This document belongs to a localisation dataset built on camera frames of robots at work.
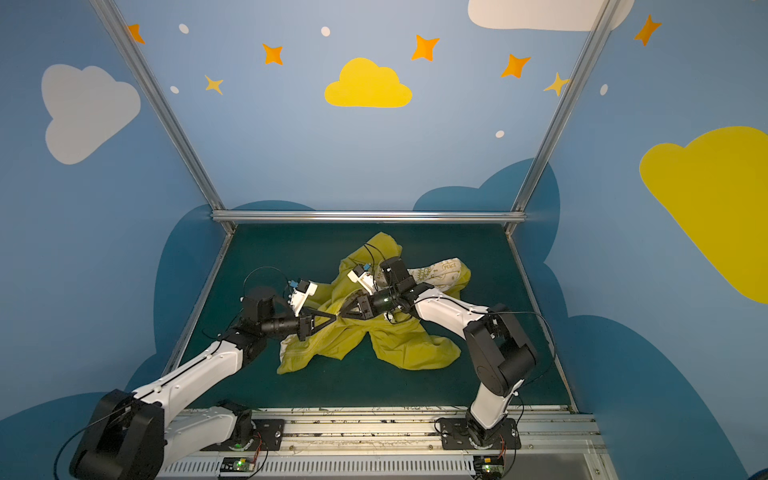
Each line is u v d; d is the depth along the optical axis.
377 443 0.74
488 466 0.72
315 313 0.74
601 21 0.71
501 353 0.47
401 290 0.71
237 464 0.71
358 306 0.76
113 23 0.70
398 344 0.88
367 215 1.18
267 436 0.73
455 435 0.74
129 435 0.40
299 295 0.72
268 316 0.68
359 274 0.78
